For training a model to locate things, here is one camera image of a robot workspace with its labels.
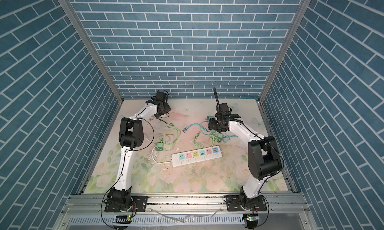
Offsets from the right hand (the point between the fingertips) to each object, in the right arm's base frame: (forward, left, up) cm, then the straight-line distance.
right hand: (211, 124), depth 93 cm
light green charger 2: (-5, -6, -8) cm, 11 cm away
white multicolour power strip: (-19, +8, -8) cm, 22 cm away
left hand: (+16, +35, -7) cm, 39 cm away
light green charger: (-15, +31, -7) cm, 35 cm away
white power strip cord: (-23, +30, -10) cm, 39 cm away
